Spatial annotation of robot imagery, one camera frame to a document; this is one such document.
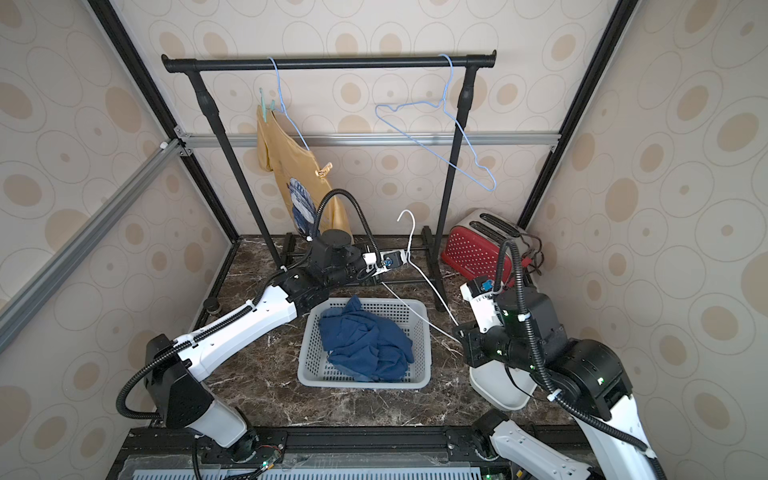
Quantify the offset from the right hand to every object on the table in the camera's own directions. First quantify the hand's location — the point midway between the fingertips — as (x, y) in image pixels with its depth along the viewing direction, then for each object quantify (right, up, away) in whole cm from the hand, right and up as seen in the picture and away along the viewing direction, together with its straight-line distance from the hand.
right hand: (463, 328), depth 59 cm
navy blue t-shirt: (-22, -8, +16) cm, 28 cm away
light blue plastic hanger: (+21, +42, +46) cm, 66 cm away
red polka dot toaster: (+12, +19, +37) cm, 43 cm away
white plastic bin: (+16, -22, +28) cm, 39 cm away
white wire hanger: (-10, +1, +30) cm, 32 cm away
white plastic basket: (-8, -3, +32) cm, 33 cm away
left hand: (-13, +17, +11) cm, 24 cm away
